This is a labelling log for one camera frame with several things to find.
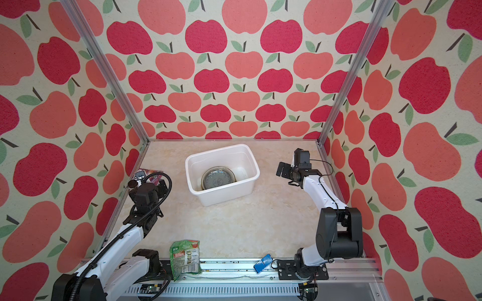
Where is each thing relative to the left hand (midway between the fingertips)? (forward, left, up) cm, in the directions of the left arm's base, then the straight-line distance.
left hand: (151, 184), depth 82 cm
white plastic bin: (+19, -39, -5) cm, 44 cm away
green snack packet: (-27, -17, -15) cm, 35 cm away
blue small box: (-28, -51, -14) cm, 60 cm away
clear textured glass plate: (+10, -28, -9) cm, 31 cm away
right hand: (+8, -64, -3) cm, 65 cm away
